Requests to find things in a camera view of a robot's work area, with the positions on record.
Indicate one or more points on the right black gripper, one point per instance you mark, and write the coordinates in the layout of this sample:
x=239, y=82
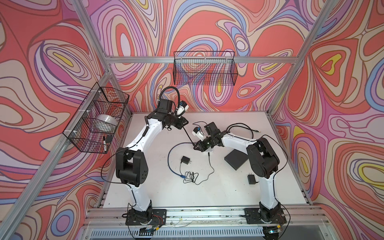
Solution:
x=202, y=148

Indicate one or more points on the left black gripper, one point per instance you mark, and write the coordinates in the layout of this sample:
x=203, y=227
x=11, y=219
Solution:
x=181, y=120

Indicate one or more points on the black power adapter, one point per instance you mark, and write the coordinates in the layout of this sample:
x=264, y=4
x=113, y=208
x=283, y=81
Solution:
x=192, y=177
x=252, y=179

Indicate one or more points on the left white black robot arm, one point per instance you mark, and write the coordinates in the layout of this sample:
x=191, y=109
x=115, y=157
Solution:
x=131, y=165

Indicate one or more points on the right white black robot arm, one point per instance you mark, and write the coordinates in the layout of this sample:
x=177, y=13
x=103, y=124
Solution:
x=263, y=161

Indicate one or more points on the white roll in basket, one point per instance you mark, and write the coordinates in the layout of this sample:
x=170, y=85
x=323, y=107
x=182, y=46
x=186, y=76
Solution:
x=107, y=119

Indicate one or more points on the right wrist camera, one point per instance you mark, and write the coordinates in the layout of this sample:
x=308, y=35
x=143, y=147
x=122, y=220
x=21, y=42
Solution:
x=198, y=132

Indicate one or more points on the back black wire basket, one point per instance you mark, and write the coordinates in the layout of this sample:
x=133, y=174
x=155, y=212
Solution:
x=207, y=68

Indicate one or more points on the black wire basket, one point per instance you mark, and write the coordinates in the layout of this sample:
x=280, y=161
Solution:
x=88, y=134
x=207, y=68

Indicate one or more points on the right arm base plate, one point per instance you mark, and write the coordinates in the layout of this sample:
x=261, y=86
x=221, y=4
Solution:
x=262, y=216

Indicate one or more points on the left black wire basket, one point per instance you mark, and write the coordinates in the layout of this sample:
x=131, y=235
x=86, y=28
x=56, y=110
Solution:
x=88, y=134

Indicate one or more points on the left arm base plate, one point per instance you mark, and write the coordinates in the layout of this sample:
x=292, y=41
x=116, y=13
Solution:
x=156, y=217

